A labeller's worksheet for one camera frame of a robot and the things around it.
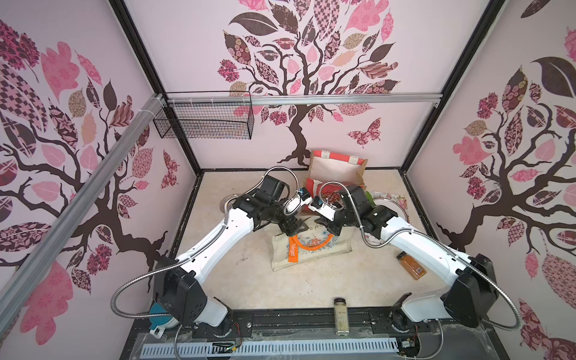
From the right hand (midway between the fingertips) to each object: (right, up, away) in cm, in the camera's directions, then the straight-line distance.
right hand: (318, 215), depth 79 cm
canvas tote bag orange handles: (-3, -13, +6) cm, 15 cm away
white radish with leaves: (+28, +5, +26) cm, 38 cm away
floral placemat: (+43, +4, +28) cm, 51 cm away
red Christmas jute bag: (+8, +17, +21) cm, 28 cm away
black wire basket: (-46, +42, +15) cm, 64 cm away
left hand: (-7, -3, -3) cm, 8 cm away
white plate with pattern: (+40, 0, +22) cm, 46 cm away
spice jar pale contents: (+7, -33, -7) cm, 34 cm away
